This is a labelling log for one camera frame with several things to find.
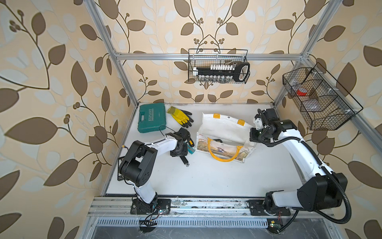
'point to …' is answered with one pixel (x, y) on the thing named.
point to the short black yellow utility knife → (190, 143)
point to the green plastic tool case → (151, 117)
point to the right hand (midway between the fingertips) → (251, 138)
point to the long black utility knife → (184, 160)
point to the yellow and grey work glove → (181, 116)
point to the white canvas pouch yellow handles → (224, 138)
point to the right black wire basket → (323, 103)
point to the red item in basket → (300, 93)
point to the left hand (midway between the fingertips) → (180, 151)
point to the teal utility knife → (190, 149)
